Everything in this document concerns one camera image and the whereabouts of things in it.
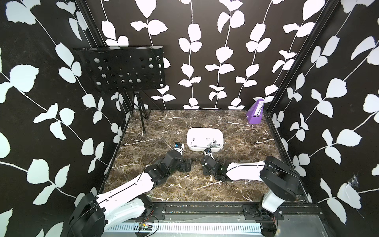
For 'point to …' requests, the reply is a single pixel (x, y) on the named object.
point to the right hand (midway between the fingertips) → (203, 163)
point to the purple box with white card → (254, 113)
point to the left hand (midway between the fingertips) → (187, 157)
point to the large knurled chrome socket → (213, 144)
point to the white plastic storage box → (198, 138)
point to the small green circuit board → (145, 226)
